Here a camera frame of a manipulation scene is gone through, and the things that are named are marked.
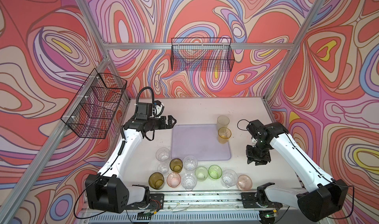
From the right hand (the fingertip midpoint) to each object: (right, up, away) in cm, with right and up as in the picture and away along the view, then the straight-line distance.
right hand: (253, 166), depth 71 cm
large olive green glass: (-49, -11, +9) cm, 51 cm away
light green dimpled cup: (-25, -8, +11) cm, 28 cm away
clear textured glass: (-31, -3, +13) cm, 34 cm away
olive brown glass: (-39, -4, +14) cm, 42 cm away
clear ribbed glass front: (-31, -11, +10) cm, 35 cm away
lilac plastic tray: (-25, +8, +25) cm, 36 cm away
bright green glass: (-17, -7, +11) cm, 21 cm away
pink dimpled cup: (-1, -11, +8) cm, 14 cm away
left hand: (-42, +22, +9) cm, 48 cm away
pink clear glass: (-40, -11, +9) cm, 42 cm away
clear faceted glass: (-9, -10, +10) cm, 17 cm away
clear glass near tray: (-47, +1, +16) cm, 50 cm away
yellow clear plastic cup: (-9, +12, +25) cm, 29 cm away
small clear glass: (-46, -4, +9) cm, 47 cm away
